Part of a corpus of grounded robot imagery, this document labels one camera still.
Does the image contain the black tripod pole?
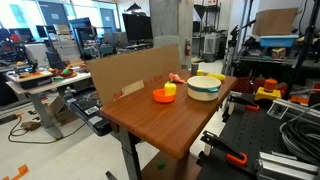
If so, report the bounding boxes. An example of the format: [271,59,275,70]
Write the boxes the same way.
[285,0,320,100]

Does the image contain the large cardboard box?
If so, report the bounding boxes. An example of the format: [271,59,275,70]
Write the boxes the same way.
[252,7,299,37]

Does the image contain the black computer monitor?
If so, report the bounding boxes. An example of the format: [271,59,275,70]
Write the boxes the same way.
[121,13,154,43]

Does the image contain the grey chair backrest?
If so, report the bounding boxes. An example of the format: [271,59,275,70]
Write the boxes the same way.
[153,35,182,50]

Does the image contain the black clamp with orange handle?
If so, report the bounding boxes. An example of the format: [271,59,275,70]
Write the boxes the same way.
[222,94,261,123]
[199,130,249,168]

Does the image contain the yellow toy bell pepper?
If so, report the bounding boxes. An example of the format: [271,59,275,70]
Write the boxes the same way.
[163,79,178,97]

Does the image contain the blue plastic bin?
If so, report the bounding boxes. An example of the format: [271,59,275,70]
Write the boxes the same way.
[259,34,300,48]

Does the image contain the black tray with orange board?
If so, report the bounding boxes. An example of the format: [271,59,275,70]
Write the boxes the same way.
[6,70,55,91]

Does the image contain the black controller box with labels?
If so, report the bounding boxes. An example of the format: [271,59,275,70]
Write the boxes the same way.
[62,87,113,137]

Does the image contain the white pot with teal band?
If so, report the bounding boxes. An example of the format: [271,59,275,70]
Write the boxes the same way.
[186,75,222,102]

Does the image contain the orange floor tape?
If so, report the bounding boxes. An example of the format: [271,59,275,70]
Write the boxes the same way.
[0,164,30,180]

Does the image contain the grey concrete pillar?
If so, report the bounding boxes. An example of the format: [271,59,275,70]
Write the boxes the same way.
[148,0,195,69]

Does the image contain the pink toy figure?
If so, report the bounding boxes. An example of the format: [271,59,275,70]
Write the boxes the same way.
[167,72,186,84]

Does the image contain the long aluminium extrusion rail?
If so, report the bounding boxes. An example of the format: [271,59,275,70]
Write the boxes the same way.
[266,98,320,123]

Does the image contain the black floor cable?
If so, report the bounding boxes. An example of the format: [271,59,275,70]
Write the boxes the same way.
[7,114,88,145]

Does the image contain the white desk with grey legs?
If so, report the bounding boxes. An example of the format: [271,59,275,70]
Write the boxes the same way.
[4,71,93,140]

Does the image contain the wooden lower table shelf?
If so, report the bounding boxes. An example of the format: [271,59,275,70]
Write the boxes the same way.
[141,151,202,180]

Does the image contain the red fire extinguisher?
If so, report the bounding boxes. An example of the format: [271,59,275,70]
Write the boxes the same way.
[184,38,192,58]

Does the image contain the colourful small box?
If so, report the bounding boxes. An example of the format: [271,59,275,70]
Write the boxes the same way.
[270,47,288,60]

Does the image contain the short aluminium extrusion block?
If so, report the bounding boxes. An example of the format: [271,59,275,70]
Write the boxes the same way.
[255,151,320,180]

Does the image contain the orange plastic plate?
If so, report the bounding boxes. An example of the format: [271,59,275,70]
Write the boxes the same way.
[152,88,177,104]

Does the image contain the grey metal table leg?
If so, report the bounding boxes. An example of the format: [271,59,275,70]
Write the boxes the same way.
[117,127,143,180]

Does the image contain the yellow oblong toy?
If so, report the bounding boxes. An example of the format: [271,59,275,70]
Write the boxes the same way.
[206,72,227,83]

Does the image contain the yellow emergency stop button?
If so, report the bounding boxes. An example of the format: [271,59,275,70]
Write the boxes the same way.
[254,78,283,102]

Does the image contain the brown cardboard panel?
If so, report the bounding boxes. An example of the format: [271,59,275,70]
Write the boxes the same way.
[87,44,183,107]

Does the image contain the grey cup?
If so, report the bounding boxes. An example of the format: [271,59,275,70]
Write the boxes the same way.
[190,62,200,77]

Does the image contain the black metal shelf rack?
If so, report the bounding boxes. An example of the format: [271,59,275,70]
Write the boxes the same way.
[193,0,223,63]

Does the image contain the small open cardboard box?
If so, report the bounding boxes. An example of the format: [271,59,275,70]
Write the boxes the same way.
[46,96,80,126]

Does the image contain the red plastic crate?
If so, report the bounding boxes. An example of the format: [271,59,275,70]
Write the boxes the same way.
[231,76,253,95]

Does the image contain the grey cable bundle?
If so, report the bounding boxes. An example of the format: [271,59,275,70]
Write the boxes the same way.
[279,103,320,166]

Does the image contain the red bowl with toys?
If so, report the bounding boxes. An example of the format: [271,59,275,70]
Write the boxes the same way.
[55,67,78,80]

